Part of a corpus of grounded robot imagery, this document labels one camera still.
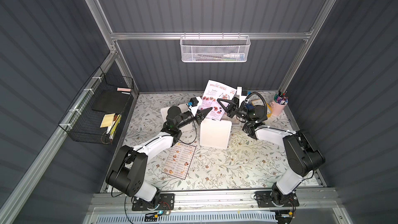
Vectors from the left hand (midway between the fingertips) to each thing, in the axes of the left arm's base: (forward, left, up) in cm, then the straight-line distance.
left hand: (208, 105), depth 75 cm
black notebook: (+5, +50, -1) cm, 51 cm away
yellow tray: (+26, -39, -26) cm, 54 cm away
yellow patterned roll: (-12, +44, -4) cm, 46 cm away
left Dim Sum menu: (-16, +17, -30) cm, 38 cm away
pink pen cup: (+16, -47, -23) cm, 54 cm away
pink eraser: (+15, +48, -3) cm, 50 cm away
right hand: (0, -5, +3) cm, 6 cm away
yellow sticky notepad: (-7, +48, -3) cm, 48 cm away
